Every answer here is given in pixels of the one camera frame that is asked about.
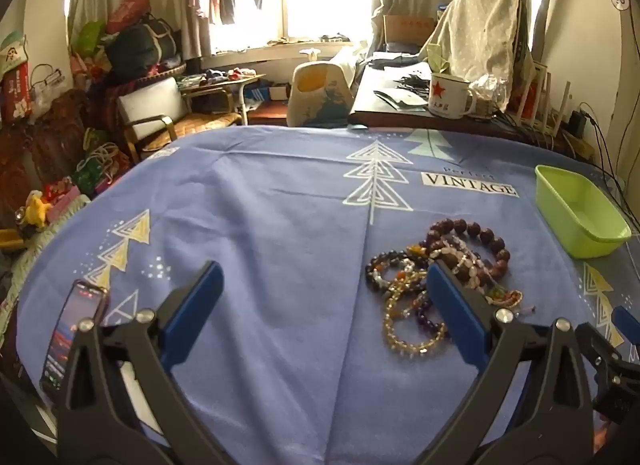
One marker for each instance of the green plastic basket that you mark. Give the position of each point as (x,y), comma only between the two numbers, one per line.
(580,215)

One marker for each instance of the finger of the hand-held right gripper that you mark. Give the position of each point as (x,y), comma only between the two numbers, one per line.
(597,347)
(626,319)

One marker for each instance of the blue tree print tablecloth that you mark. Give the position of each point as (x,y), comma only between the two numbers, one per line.
(275,220)

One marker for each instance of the yellow toy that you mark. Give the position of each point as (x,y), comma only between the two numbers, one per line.
(35,210)

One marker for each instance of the printed package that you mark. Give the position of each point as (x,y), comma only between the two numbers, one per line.
(17,92)

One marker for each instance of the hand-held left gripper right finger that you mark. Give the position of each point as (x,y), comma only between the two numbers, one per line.
(455,310)

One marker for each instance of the wooden armchair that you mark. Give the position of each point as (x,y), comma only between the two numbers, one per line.
(155,105)

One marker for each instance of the small wooden table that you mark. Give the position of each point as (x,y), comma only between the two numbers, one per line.
(225,85)

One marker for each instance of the red bag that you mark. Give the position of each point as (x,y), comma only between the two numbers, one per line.
(127,12)

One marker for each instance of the black power adapter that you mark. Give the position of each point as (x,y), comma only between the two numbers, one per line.
(577,122)

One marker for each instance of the green bag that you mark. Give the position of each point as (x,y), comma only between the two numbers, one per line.
(90,37)

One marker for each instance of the dark duffel bag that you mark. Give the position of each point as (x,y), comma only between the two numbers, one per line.
(140,47)

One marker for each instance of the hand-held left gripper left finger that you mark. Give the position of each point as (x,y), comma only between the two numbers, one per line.
(195,310)

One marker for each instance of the dark desk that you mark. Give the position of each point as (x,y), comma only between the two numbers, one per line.
(380,105)

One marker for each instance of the clear plastic bag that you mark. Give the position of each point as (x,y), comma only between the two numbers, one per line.
(487,92)

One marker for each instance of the grey cloth cover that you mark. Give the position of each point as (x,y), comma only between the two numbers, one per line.
(480,30)

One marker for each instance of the cardboard box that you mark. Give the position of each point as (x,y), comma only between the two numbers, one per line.
(407,27)

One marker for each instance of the white enamel mug red star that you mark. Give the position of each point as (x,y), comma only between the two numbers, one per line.
(447,95)

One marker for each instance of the wooden rack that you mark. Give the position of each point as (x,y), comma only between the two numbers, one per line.
(545,105)

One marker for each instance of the smartphone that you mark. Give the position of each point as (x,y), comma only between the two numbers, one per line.
(72,335)

